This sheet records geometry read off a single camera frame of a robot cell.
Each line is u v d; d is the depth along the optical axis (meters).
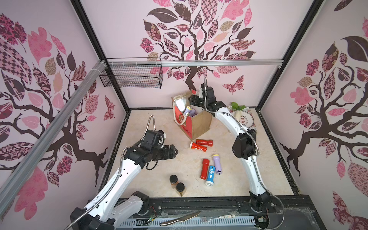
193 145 0.93
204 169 0.85
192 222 0.70
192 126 0.89
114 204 0.43
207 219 0.70
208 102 0.74
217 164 0.85
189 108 1.07
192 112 1.07
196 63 0.94
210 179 0.80
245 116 1.14
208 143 0.96
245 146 0.59
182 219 0.70
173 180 0.74
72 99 0.64
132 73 0.95
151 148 0.55
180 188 0.71
